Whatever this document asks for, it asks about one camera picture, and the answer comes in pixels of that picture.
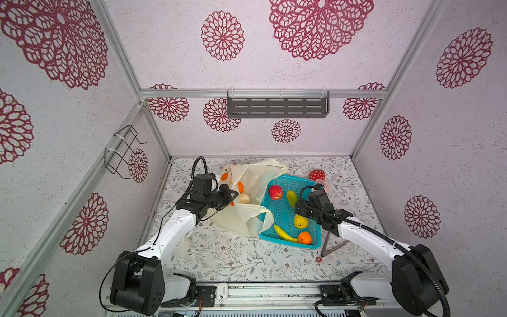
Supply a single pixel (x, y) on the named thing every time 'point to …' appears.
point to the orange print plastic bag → (247, 178)
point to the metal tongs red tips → (325, 251)
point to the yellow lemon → (300, 222)
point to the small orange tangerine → (305, 238)
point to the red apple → (276, 192)
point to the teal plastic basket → (283, 211)
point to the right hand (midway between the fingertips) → (302, 203)
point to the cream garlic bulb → (244, 198)
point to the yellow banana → (285, 235)
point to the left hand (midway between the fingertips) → (239, 196)
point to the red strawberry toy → (317, 174)
